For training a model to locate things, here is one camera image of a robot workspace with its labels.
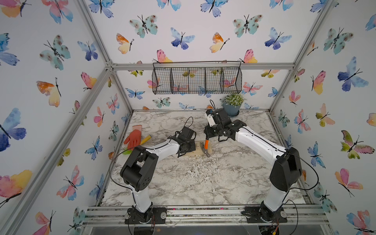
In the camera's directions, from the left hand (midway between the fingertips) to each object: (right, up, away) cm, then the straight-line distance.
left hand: (195, 146), depth 95 cm
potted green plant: (+27, +29, +13) cm, 42 cm away
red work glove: (-41, +4, +6) cm, 42 cm away
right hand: (+7, +12, -10) cm, 17 cm away
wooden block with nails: (+3, -2, -1) cm, 4 cm away
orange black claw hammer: (+6, 0, -2) cm, 6 cm away
